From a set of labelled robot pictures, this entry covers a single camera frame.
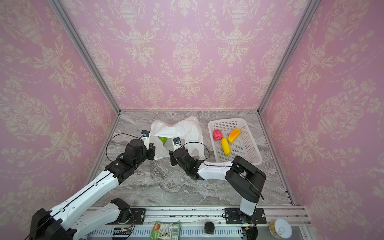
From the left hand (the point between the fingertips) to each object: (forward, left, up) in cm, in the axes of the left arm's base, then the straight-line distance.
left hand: (154, 144), depth 80 cm
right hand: (+1, -9, -6) cm, 11 cm away
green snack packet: (-37, -10, -16) cm, 41 cm away
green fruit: (+12, -1, -13) cm, 17 cm away
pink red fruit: (+15, -37, -11) cm, 41 cm away
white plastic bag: (+9, -18, +3) cm, 20 cm away
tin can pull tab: (-35, -61, -11) cm, 71 cm away
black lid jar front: (-35, -30, -15) cm, 48 cm away
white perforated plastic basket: (+10, -55, -15) cm, 58 cm away
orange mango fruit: (+17, -48, -12) cm, 52 cm away
